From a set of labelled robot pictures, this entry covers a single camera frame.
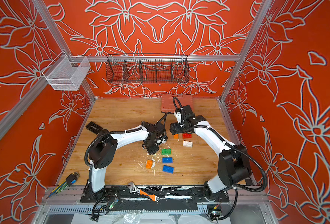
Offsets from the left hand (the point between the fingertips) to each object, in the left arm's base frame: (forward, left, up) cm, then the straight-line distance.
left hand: (153, 148), depth 89 cm
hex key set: (-22, +45, +1) cm, 50 cm away
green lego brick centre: (-2, -8, +1) cm, 8 cm away
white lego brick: (+4, -22, +2) cm, 23 cm away
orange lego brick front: (-10, +1, 0) cm, 10 cm away
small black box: (+13, +46, 0) cm, 48 cm away
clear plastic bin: (+35, +61, +32) cm, 78 cm away
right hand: (+10, -14, +13) cm, 21 cm away
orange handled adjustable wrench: (-24, +8, 0) cm, 26 cm away
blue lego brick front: (-12, -10, 0) cm, 16 cm away
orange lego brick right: (+10, -14, +1) cm, 18 cm away
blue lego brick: (-7, -10, +1) cm, 12 cm away
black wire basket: (+49, +9, +29) cm, 58 cm away
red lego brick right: (+10, -22, +1) cm, 24 cm away
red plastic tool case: (+37, -7, +3) cm, 38 cm away
